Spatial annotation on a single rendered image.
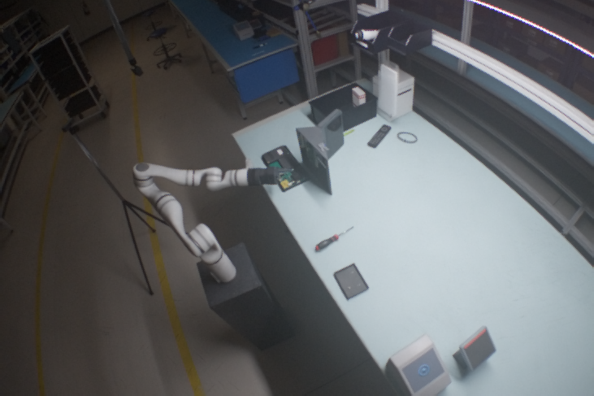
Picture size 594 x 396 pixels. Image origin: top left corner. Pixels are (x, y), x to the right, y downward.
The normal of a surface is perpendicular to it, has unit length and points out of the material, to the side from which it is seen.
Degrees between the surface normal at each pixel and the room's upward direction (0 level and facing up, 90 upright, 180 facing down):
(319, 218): 0
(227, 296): 0
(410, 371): 30
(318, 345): 0
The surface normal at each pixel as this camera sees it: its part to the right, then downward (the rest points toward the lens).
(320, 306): -0.16, -0.68
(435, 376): 0.08, -0.29
